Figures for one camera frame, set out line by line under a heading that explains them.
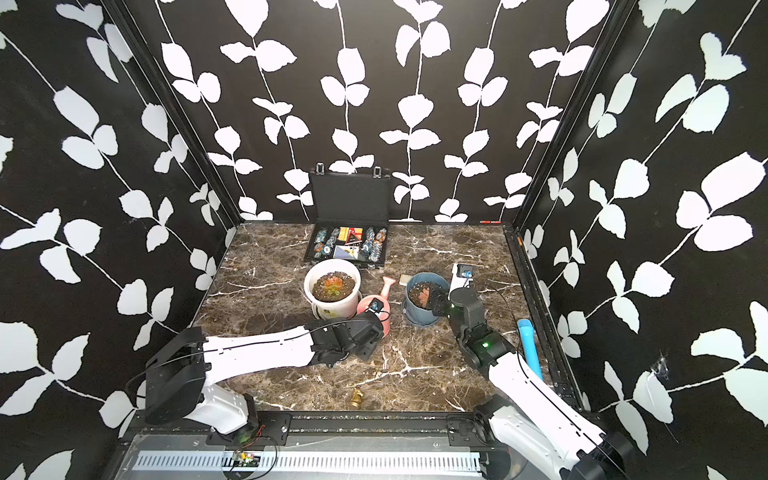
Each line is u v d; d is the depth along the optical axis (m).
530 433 0.55
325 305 0.83
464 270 0.67
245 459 0.70
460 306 0.58
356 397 0.78
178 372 0.42
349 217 1.14
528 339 0.87
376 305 0.72
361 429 0.75
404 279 1.01
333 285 0.90
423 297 0.88
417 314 0.86
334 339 0.59
